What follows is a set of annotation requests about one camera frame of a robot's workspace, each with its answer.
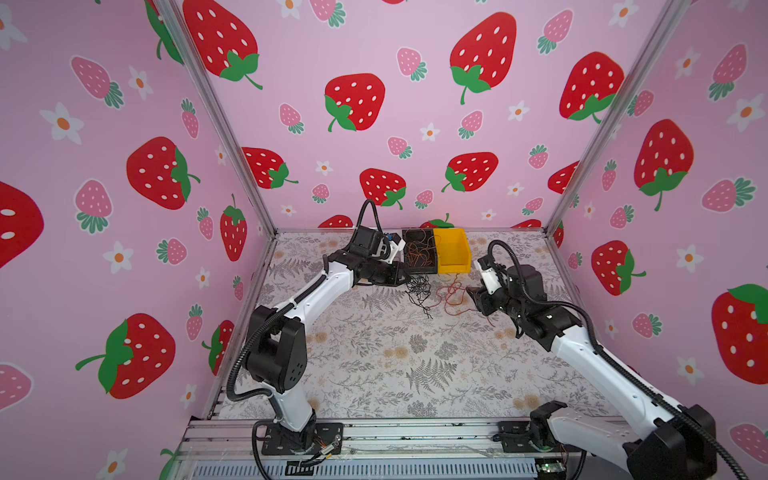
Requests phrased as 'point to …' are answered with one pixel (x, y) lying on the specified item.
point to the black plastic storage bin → (419, 249)
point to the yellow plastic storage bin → (453, 252)
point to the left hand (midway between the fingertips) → (411, 277)
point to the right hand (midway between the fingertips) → (474, 283)
